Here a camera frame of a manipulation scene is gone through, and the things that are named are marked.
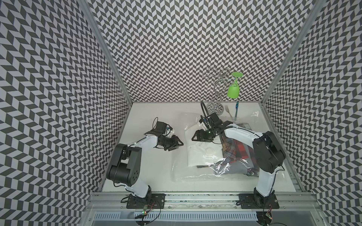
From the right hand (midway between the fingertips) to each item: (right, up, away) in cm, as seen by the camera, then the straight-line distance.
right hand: (196, 141), depth 88 cm
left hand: (-10, -3, 0) cm, 10 cm away
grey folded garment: (+27, -13, -9) cm, 31 cm away
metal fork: (+27, +21, +26) cm, 43 cm away
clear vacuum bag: (-2, -11, -4) cm, 12 cm away
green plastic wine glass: (+25, +33, +7) cm, 42 cm away
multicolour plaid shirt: (+21, -4, -5) cm, 22 cm away
